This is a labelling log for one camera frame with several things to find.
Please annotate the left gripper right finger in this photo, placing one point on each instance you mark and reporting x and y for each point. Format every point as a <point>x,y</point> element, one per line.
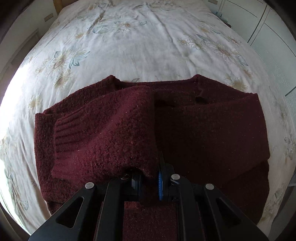
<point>204,213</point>

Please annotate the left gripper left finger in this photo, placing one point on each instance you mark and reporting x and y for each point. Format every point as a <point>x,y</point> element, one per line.
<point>92,213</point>

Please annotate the dark red knit sweater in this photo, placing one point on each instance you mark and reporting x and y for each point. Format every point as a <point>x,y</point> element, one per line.
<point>198,128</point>

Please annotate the white floral bed duvet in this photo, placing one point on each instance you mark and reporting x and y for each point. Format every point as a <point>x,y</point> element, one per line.
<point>43,62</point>

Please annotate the wooden bed headboard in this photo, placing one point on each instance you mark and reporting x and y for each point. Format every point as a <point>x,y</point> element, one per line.
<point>60,4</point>

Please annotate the wall outlet plate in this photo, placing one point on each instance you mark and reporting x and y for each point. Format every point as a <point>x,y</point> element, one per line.
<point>48,17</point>

